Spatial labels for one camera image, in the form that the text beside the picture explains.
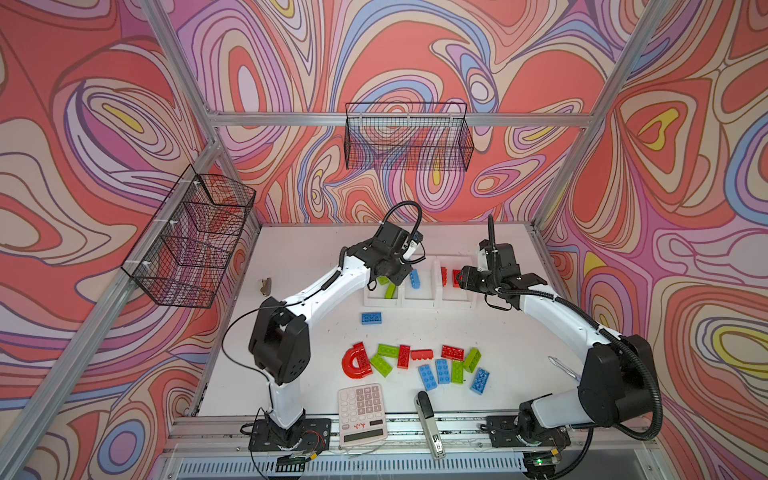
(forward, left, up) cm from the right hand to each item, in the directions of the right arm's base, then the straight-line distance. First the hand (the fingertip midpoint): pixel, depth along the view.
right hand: (467, 283), depth 89 cm
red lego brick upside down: (-18, +20, -11) cm, 29 cm away
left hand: (+4, +18, +6) cm, 19 cm away
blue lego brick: (+9, +15, -9) cm, 19 cm away
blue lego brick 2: (-6, +30, -9) cm, 32 cm away
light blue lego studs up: (-24, +14, -11) cm, 29 cm away
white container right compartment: (+3, +4, -11) cm, 12 cm away
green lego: (+4, +23, -9) cm, 25 cm away
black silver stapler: (-31, +16, -7) cm, 35 cm away
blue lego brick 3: (-22, +9, -10) cm, 26 cm away
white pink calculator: (-33, +32, -10) cm, 47 cm away
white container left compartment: (+2, +28, -10) cm, 30 cm away
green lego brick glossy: (-19, +27, -10) cm, 35 cm away
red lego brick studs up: (-17, +6, -11) cm, 21 cm away
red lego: (+9, +5, -8) cm, 13 cm away
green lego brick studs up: (-21, +5, -12) cm, 25 cm away
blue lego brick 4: (-25, 0, -11) cm, 27 cm away
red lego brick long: (-17, +15, -10) cm, 25 cm away
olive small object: (+8, +66, -9) cm, 67 cm away
